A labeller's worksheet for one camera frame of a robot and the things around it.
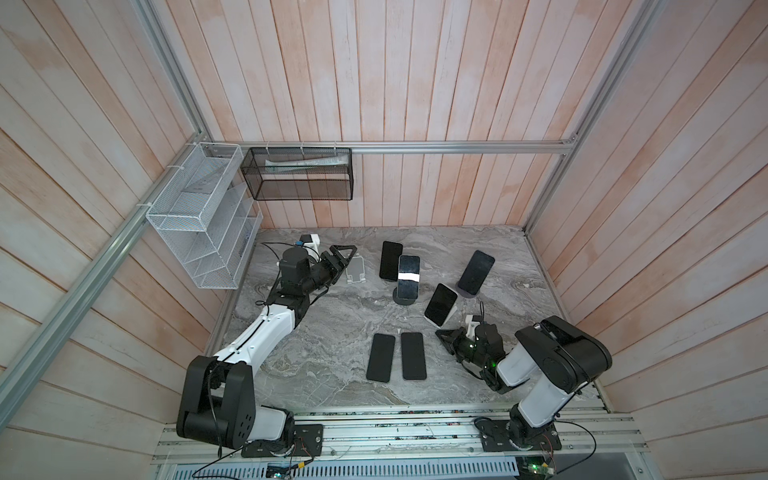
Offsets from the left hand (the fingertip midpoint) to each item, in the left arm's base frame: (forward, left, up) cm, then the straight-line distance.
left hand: (355, 258), depth 81 cm
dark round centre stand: (-1, -14, -20) cm, 25 cm away
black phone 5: (+5, -38, -13) cm, 40 cm away
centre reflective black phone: (+5, -17, -15) cm, 23 cm away
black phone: (-19, -7, -25) cm, 32 cm away
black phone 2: (-18, -17, -25) cm, 35 cm away
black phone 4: (-4, -26, -19) cm, 32 cm away
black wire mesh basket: (+38, +22, +1) cm, 44 cm away
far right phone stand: (+2, -36, -21) cm, 42 cm away
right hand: (-11, -24, -23) cm, 35 cm away
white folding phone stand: (+12, +2, -21) cm, 24 cm away
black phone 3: (+9, -10, -15) cm, 20 cm away
